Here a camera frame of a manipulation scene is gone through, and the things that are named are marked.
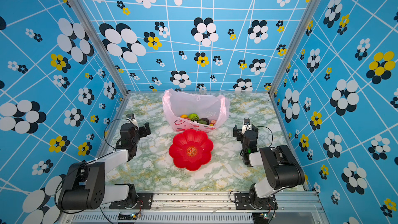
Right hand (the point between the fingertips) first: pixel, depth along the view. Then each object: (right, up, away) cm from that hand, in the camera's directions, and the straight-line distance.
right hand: (246, 125), depth 92 cm
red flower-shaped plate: (-34, -14, -1) cm, 36 cm away
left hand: (-63, +1, -1) cm, 63 cm away
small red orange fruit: (-20, +1, +4) cm, 20 cm away
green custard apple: (-32, +5, +6) cm, 33 cm away
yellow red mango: (-39, +5, +8) cm, 40 cm away
